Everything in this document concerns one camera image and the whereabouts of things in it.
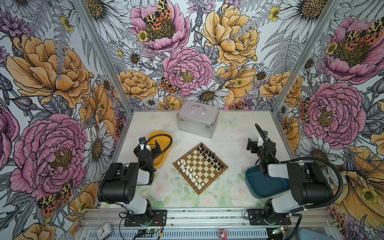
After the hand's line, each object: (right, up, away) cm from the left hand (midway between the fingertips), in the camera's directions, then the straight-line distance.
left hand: (149, 145), depth 93 cm
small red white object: (+41, -35, -27) cm, 60 cm away
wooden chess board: (+31, -13, -3) cm, 34 cm away
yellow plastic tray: (+12, +6, -16) cm, 21 cm away
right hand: (+66, +2, +2) cm, 66 cm away
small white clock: (-13, -36, -23) cm, 44 cm away
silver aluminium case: (+29, +17, +6) cm, 35 cm away
